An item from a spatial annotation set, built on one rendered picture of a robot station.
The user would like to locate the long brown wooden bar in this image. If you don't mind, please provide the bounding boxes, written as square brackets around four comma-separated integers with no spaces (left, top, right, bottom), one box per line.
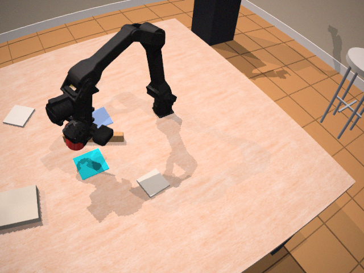
[63,131,124,143]

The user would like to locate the white flat square pad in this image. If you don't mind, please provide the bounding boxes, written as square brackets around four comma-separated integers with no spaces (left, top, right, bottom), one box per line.
[2,105,35,127]

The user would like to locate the cream flat square tile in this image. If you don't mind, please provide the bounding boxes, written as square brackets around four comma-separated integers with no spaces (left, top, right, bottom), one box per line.
[136,169,170,198]

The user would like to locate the beige flat slab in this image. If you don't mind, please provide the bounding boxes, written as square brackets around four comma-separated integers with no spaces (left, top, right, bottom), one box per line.
[0,185,41,230]

